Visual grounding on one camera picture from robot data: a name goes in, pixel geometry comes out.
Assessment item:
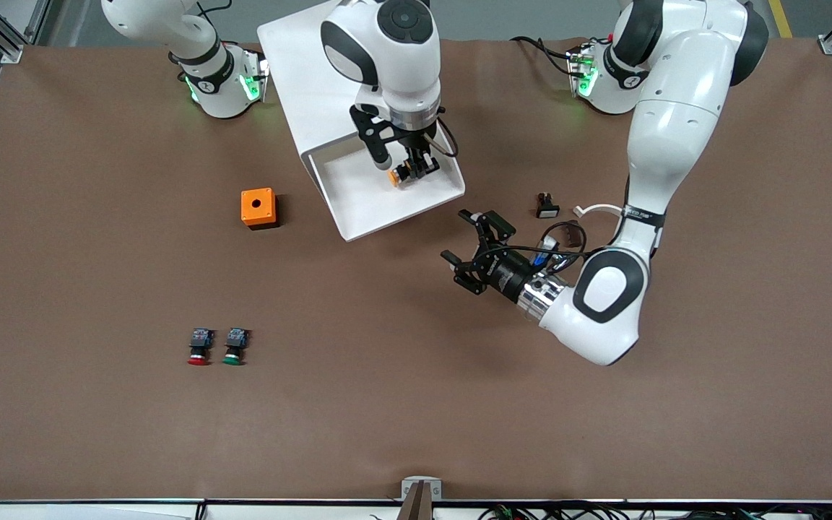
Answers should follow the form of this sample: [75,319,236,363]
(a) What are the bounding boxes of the white plastic drawer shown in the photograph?
[306,126,467,243]

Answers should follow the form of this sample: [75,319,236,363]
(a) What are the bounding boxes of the white drawer cabinet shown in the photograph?
[256,0,440,170]

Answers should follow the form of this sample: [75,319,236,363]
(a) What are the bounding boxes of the green mushroom push button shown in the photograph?
[222,327,250,366]

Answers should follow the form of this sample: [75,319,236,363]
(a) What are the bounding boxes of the red mushroom push button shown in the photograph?
[187,328,215,366]

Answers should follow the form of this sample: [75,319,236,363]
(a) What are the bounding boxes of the white curved plastic arc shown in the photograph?
[573,204,628,221]

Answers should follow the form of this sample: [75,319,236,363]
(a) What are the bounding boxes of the brown table mat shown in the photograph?
[0,36,832,504]

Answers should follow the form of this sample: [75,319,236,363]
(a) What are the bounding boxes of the tan pointed bar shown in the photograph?
[396,482,433,520]

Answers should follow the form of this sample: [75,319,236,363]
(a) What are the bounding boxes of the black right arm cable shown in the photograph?
[427,108,460,160]

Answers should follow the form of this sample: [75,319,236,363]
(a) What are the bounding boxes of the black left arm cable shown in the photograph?
[492,220,588,273]

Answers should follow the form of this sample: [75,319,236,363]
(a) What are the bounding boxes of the black arm base cable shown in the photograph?
[508,35,577,77]

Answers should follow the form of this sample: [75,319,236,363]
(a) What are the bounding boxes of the orange button enclosure box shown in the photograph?
[240,188,280,230]

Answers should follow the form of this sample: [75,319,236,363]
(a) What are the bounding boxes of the grey metal bracket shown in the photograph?
[401,476,443,503]

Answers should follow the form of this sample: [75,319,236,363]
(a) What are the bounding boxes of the tangled black cables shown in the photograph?
[477,504,832,520]

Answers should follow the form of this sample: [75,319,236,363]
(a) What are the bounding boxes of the white table frame rail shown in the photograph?
[0,500,832,520]

